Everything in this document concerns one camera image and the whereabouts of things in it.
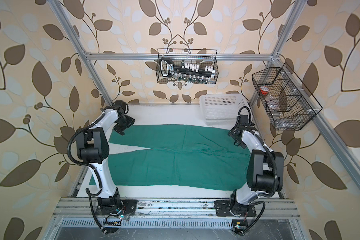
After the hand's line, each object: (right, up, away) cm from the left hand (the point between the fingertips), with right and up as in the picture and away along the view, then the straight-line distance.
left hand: (130, 124), depth 98 cm
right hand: (+69, -8, -6) cm, 70 cm away
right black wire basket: (+88, +11, -24) cm, 92 cm away
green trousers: (+33, -20, -5) cm, 39 cm away
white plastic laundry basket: (+63, +11, +10) cm, 65 cm away
